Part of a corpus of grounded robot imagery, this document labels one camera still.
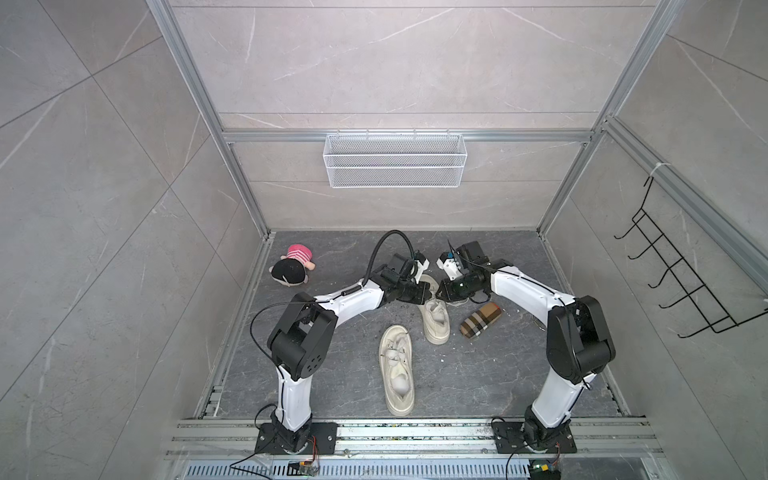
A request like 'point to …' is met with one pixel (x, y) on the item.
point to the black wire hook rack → (717, 316)
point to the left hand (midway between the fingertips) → (437, 291)
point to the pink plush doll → (290, 270)
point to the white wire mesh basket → (395, 161)
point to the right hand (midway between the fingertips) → (443, 294)
